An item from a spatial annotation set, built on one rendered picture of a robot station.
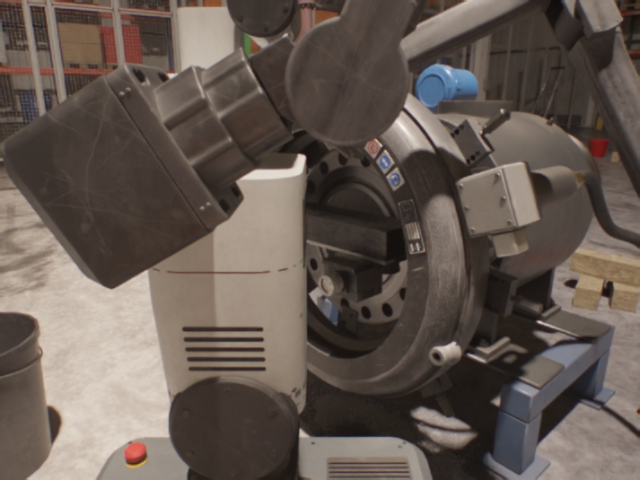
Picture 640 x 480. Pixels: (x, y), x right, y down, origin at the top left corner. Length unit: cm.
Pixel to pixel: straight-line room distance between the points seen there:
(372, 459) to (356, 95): 81
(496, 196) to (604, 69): 23
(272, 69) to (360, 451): 83
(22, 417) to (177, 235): 115
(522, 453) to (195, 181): 120
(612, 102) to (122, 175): 65
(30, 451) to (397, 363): 97
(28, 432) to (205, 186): 121
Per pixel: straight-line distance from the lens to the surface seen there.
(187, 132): 33
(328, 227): 103
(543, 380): 134
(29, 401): 144
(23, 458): 151
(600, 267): 263
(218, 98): 33
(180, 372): 60
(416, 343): 96
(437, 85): 172
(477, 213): 85
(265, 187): 48
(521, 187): 84
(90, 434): 162
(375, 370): 107
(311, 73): 31
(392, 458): 102
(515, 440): 139
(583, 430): 168
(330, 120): 31
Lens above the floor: 93
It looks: 17 degrees down
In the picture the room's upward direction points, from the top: straight up
